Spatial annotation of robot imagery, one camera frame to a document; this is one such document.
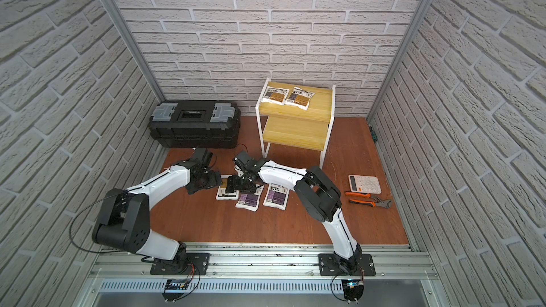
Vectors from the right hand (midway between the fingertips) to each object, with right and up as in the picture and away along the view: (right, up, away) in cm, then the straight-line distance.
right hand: (235, 190), depth 88 cm
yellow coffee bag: (+27, +38, -7) cm, 47 cm away
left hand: (-11, +4, +3) cm, 12 cm away
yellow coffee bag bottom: (+17, +39, -8) cm, 43 cm away
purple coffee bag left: (+6, -4, +1) cm, 8 cm away
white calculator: (+58, +2, +5) cm, 58 cm away
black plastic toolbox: (-21, +29, +8) cm, 37 cm away
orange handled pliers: (+62, -5, 0) cm, 62 cm away
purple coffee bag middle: (+18, -3, +2) cm, 18 cm away
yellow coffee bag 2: (-6, -2, +2) cm, 7 cm away
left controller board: (-17, -29, -17) cm, 38 cm away
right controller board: (+44, -29, -18) cm, 56 cm away
